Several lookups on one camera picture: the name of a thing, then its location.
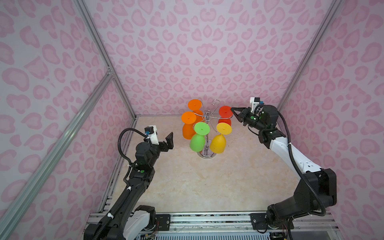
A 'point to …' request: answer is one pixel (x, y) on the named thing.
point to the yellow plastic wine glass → (218, 142)
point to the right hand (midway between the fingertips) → (232, 108)
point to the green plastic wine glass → (197, 141)
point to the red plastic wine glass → (225, 112)
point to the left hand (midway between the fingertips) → (164, 130)
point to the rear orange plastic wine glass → (196, 105)
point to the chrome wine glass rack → (208, 116)
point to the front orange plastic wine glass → (188, 119)
